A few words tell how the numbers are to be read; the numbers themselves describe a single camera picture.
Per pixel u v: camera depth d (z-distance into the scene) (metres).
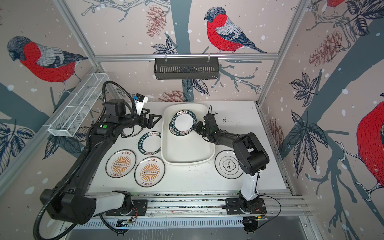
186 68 1.06
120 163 0.88
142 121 0.64
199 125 0.86
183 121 1.00
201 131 0.87
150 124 0.66
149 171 0.86
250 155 0.51
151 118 0.65
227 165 0.88
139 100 0.62
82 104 0.79
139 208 0.73
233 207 0.73
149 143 1.00
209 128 0.76
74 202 0.37
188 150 0.95
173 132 1.00
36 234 0.34
